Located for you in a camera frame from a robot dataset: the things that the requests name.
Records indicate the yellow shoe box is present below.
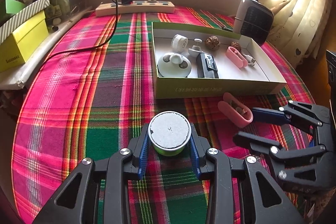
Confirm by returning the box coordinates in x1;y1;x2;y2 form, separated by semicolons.
1;10;49;72

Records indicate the small white knob holder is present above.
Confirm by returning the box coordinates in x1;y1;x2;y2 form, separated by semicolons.
188;38;203;58

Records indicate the green white shallow box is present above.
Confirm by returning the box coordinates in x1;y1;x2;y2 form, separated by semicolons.
151;22;286;99

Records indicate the white panda round holder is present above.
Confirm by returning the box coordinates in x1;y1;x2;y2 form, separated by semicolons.
157;52;191;78

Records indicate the black rectangular device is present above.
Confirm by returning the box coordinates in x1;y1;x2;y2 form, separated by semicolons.
196;52;219;79

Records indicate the white usb cable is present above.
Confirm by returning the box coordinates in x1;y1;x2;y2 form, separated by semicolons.
243;53;257;67

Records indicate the white black space heater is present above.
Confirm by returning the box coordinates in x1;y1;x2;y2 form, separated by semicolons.
222;0;274;46

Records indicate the pink clip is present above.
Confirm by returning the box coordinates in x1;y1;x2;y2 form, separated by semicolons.
218;92;253;128
226;46;248;69

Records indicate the black charger cable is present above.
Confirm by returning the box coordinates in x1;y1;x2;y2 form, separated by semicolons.
39;0;141;67

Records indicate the green paper box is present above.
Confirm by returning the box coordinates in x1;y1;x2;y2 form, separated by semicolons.
0;0;26;22

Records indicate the beige power strip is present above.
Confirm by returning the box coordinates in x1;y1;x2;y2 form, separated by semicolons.
95;1;175;17

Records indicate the cream heart curtain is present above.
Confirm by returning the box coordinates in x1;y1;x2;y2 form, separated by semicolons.
259;0;333;67

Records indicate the brown walnut in box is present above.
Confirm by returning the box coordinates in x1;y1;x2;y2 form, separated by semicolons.
230;42;242;53

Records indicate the green bottle white cap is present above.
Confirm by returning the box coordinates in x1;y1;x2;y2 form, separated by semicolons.
147;111;192;156

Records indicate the striped box lid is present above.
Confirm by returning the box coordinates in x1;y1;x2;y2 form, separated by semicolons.
0;0;50;43

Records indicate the brown walnut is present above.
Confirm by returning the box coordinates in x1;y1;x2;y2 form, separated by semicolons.
205;36;221;51
230;42;242;53

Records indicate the pink plaid tablecloth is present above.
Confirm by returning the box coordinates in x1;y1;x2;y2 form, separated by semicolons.
11;7;314;223

